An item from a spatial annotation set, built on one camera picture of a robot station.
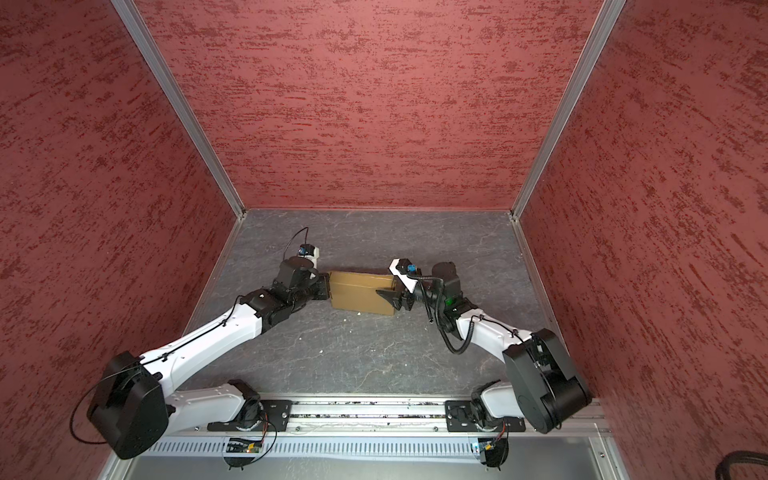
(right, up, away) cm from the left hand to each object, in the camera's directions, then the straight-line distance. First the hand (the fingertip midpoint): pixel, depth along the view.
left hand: (329, 283), depth 84 cm
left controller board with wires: (-18, -38, -12) cm, 44 cm away
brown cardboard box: (+9, -2, -5) cm, 10 cm away
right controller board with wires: (+43, -39, -13) cm, 60 cm away
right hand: (+16, 0, -3) cm, 16 cm away
